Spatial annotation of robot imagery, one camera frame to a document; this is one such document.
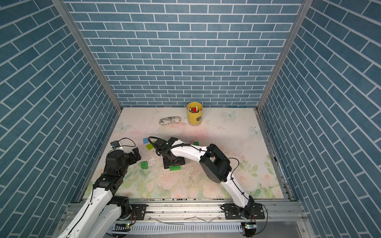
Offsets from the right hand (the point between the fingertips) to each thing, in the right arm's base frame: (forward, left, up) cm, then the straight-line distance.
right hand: (172, 166), depth 89 cm
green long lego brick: (-3, -2, +5) cm, 7 cm away
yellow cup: (+33, -11, +14) cm, 38 cm away
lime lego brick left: (+12, +18, +1) cm, 22 cm away
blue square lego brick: (+16, +22, +2) cm, 27 cm away
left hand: (+2, +21, +13) cm, 24 cm away
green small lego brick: (+13, -13, +7) cm, 20 cm away
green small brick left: (-1, +16, +3) cm, 17 cm away
